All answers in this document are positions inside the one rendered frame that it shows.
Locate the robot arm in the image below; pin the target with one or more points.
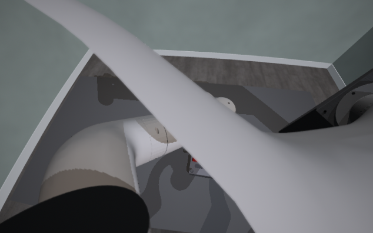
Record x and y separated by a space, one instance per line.
316 181

